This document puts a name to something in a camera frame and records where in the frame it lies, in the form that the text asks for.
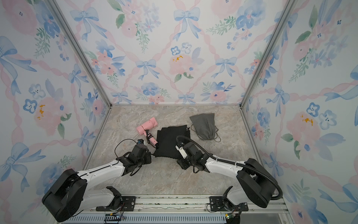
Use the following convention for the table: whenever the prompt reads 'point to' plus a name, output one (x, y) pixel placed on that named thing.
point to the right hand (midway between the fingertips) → (176, 154)
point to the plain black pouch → (166, 141)
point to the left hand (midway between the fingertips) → (151, 154)
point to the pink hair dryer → (144, 129)
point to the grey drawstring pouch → (204, 125)
